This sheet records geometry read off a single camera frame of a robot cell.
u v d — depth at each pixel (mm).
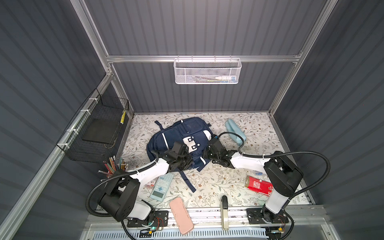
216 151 713
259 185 823
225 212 727
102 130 749
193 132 963
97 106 790
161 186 826
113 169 798
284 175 473
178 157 685
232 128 1047
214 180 866
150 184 826
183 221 719
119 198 429
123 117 841
